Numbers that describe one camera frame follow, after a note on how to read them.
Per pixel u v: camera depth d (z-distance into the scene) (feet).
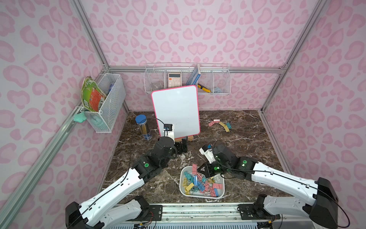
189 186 2.51
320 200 1.29
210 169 2.09
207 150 2.18
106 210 1.38
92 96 2.41
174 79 3.11
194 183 2.57
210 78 3.31
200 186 2.55
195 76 2.86
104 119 2.36
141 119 3.07
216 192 2.59
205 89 3.19
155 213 2.40
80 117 2.06
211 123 3.61
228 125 3.55
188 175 2.68
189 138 3.21
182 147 2.10
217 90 3.27
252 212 2.39
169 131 1.96
